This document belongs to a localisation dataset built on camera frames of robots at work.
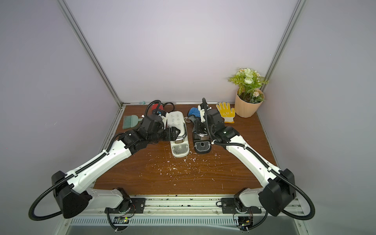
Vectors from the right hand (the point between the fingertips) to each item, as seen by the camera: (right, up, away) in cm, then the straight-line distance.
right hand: (196, 119), depth 77 cm
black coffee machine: (+5, -16, +18) cm, 25 cm away
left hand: (-10, -6, -3) cm, 12 cm away
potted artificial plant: (+40, +16, +27) cm, 50 cm away
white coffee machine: (-11, -19, +16) cm, 27 cm away
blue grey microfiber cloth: (-1, +3, -1) cm, 4 cm away
